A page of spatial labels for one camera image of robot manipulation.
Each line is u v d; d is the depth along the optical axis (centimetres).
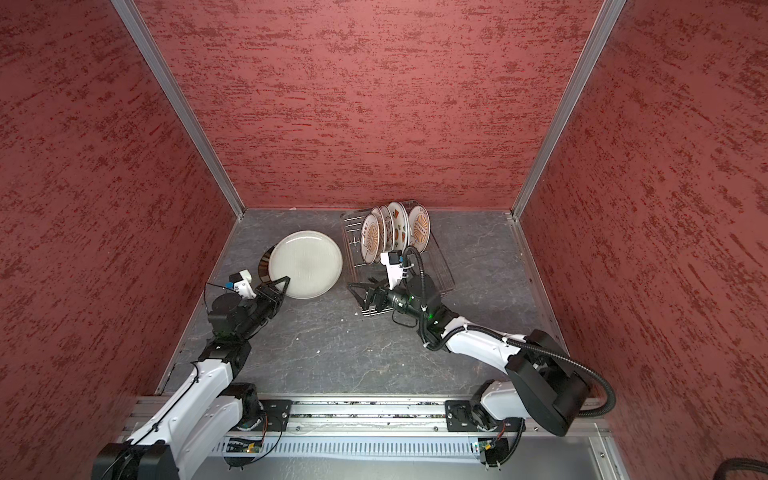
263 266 101
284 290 78
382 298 68
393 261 68
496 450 71
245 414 65
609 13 71
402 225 96
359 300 69
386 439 72
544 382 43
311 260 85
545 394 42
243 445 72
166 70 82
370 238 100
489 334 51
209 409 54
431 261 103
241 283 74
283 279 80
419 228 103
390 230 93
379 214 100
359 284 69
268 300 71
